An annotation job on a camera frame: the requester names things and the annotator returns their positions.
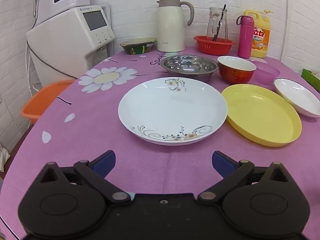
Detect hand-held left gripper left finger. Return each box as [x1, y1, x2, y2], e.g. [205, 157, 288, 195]
[37, 150, 132, 203]

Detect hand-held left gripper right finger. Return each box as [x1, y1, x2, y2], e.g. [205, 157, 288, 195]
[198, 151, 292, 203]

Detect yellow plate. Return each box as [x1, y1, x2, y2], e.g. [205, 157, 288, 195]
[221, 84, 302, 147]

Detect large white floral plate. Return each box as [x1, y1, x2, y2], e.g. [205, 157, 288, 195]
[118, 77, 227, 146]

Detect small white dark-rimmed plate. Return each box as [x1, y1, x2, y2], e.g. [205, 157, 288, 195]
[273, 77, 320, 118]

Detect stainless steel bowl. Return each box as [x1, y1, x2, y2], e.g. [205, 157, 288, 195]
[160, 55, 219, 83]

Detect purple floral tablecloth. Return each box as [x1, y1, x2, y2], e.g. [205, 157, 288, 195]
[0, 46, 320, 240]

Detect red bowl white inside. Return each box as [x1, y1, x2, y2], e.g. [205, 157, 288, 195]
[217, 56, 257, 85]

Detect orange plastic basin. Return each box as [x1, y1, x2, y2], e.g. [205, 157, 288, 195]
[20, 79, 77, 125]

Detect purple plastic bowl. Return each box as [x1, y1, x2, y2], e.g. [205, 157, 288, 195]
[251, 60, 281, 85]

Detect white crumpled bag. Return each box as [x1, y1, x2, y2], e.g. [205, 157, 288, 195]
[0, 142, 11, 173]

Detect red plastic colander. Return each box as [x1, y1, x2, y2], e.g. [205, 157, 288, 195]
[194, 35, 235, 56]

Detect green instant noodle bowl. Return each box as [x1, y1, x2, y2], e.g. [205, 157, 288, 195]
[120, 37, 157, 55]

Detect green box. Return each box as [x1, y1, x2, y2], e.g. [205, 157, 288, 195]
[301, 68, 320, 93]

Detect pink thermos bottle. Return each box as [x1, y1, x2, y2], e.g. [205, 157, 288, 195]
[236, 15, 254, 59]

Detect yellow detergent bottle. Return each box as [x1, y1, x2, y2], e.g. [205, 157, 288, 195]
[244, 9, 273, 59]

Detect white water dispenser with screen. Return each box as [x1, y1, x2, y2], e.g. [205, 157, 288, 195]
[26, 5, 116, 87]

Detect glass pitcher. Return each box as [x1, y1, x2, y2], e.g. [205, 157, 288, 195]
[206, 7, 228, 42]

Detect black utensil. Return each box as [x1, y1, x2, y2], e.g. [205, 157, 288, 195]
[212, 4, 227, 42]

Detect cream thermos jug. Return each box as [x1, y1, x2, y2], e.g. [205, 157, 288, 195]
[156, 0, 195, 53]

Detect grey hose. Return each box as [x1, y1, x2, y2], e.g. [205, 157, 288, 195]
[26, 39, 78, 80]

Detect white wall cable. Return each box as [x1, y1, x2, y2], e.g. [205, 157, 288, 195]
[279, 0, 289, 61]

